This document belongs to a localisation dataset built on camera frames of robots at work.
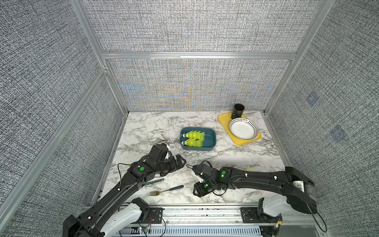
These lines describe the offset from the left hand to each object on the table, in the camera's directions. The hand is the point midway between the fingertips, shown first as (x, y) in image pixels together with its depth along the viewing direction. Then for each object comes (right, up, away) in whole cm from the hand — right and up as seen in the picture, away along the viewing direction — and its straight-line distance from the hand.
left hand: (183, 164), depth 74 cm
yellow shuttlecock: (+7, +13, +26) cm, 30 cm away
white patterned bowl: (+43, +17, +35) cm, 58 cm away
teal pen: (-16, -13, +11) cm, 23 cm away
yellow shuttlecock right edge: (+40, -7, +16) cm, 43 cm away
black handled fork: (-15, -17, +6) cm, 23 cm away
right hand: (+6, -14, +2) cm, 15 cm away
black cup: (+39, +30, +36) cm, 61 cm away
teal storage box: (+16, +7, +26) cm, 31 cm away
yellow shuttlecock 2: (+6, +8, +23) cm, 25 cm away
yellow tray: (+32, +25, +42) cm, 58 cm away
